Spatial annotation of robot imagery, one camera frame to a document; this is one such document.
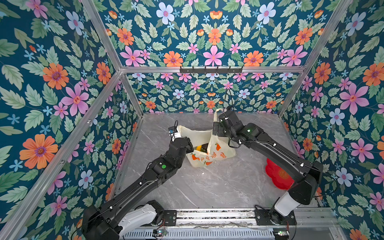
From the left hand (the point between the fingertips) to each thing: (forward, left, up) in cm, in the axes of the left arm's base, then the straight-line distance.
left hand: (191, 134), depth 73 cm
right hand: (+5, -16, -1) cm, 17 cm away
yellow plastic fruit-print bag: (0, -15, -14) cm, 21 cm away
